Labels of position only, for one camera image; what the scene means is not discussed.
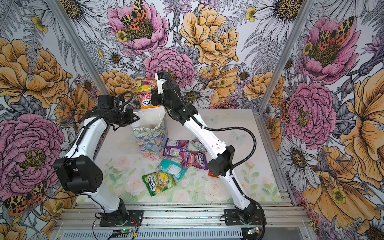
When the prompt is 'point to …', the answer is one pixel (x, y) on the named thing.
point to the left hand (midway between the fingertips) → (139, 122)
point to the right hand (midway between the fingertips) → (153, 94)
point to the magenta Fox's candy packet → (189, 158)
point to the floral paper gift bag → (151, 131)
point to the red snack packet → (211, 174)
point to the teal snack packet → (172, 167)
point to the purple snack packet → (173, 147)
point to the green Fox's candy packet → (158, 181)
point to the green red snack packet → (199, 145)
